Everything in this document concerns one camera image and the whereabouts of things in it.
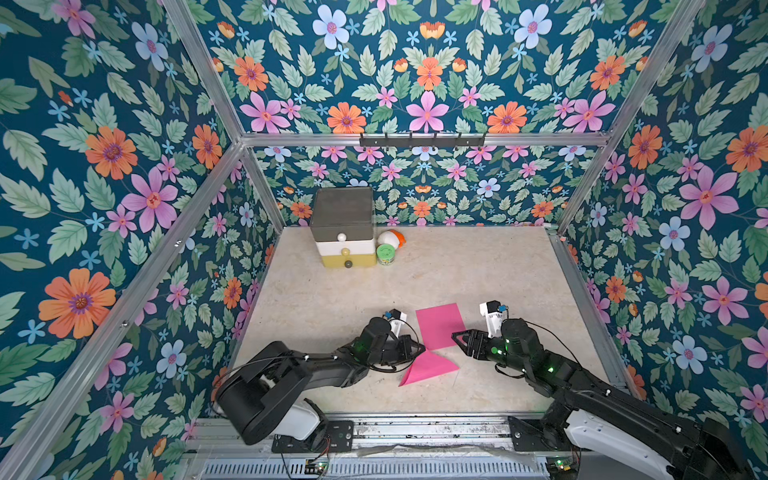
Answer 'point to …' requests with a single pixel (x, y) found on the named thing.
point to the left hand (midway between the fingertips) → (430, 348)
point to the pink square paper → (427, 365)
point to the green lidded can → (386, 254)
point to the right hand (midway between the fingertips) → (456, 337)
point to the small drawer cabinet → (342, 226)
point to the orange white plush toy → (392, 237)
